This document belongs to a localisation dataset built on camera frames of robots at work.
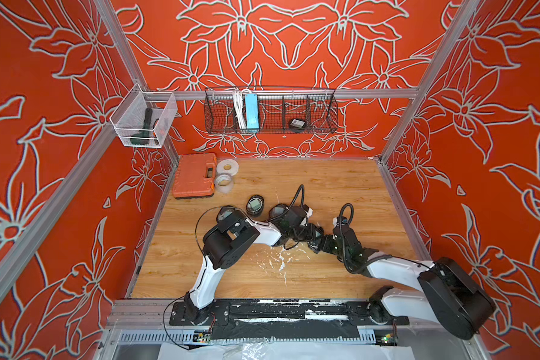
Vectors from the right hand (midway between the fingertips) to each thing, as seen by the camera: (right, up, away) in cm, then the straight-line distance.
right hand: (315, 239), depth 89 cm
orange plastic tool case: (-55, +26, +18) cm, 64 cm away
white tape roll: (-41, +31, +28) cm, 59 cm away
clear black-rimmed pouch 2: (-16, +11, +8) cm, 20 cm away
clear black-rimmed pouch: (-1, +3, -6) cm, 7 cm away
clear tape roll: (-41, +22, +18) cm, 50 cm away
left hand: (+3, +1, 0) cm, 3 cm away
